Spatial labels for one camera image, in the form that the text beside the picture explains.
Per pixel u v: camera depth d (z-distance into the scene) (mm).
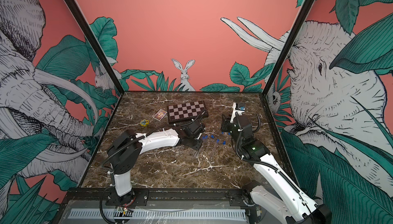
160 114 1045
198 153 882
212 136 956
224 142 930
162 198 747
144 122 1011
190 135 705
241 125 513
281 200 447
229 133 625
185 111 1051
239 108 614
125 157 469
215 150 904
